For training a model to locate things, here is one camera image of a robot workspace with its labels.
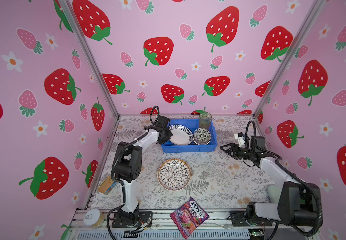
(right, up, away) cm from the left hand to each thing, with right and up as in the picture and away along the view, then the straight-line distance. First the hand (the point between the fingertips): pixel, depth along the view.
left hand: (170, 135), depth 99 cm
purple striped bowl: (+20, -4, -3) cm, 21 cm away
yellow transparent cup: (+24, +9, +5) cm, 26 cm away
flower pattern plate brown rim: (+3, -23, -10) cm, 26 cm away
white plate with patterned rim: (+8, 0, +10) cm, 13 cm away
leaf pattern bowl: (+21, 0, -1) cm, 21 cm away
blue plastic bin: (+16, +8, +12) cm, 21 cm away
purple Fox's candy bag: (+11, -40, -26) cm, 49 cm away
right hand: (+31, -7, -14) cm, 35 cm away
